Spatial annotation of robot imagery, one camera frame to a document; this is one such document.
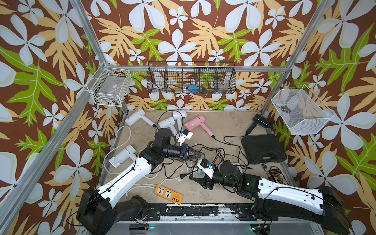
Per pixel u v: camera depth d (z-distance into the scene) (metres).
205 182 0.61
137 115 1.12
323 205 0.42
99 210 0.39
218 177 0.61
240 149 0.97
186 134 0.66
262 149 0.93
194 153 0.67
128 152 0.91
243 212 0.74
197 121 1.08
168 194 0.78
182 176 0.83
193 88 0.94
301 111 0.82
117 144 1.04
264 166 0.89
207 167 0.59
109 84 0.86
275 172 0.88
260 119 1.11
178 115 1.11
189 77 0.98
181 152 0.60
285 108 0.86
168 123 1.07
